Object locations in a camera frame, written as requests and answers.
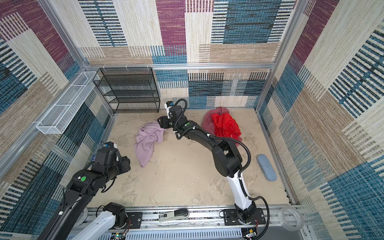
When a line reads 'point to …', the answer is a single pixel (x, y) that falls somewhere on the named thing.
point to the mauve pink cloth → (207, 122)
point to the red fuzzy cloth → (225, 126)
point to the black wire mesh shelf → (129, 90)
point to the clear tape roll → (284, 224)
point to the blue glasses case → (266, 167)
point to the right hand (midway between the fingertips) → (162, 120)
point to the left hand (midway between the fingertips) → (126, 159)
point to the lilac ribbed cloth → (150, 133)
